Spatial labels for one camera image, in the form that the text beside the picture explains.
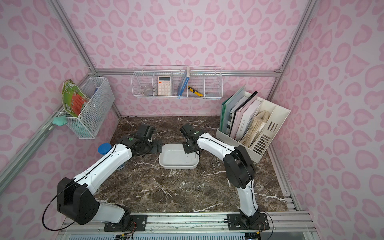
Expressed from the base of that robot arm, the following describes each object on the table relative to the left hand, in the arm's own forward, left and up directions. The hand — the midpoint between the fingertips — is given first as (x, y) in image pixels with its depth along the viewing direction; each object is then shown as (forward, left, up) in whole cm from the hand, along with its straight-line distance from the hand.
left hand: (153, 144), depth 85 cm
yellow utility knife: (+34, -24, +10) cm, 43 cm away
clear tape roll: (+32, +6, +12) cm, 35 cm away
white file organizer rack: (+16, -72, +8) cm, 74 cm away
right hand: (+3, -19, -8) cm, 21 cm away
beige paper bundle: (+10, -59, +3) cm, 60 cm away
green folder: (+15, -41, +12) cm, 45 cm away
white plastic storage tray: (+1, -9, -17) cm, 19 cm away
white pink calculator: (+35, -4, +15) cm, 38 cm away
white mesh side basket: (+1, +28, +17) cm, 33 cm away
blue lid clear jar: (-5, +24, +4) cm, 25 cm away
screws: (-5, -38, -15) cm, 41 cm away
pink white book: (+13, -53, +9) cm, 55 cm away
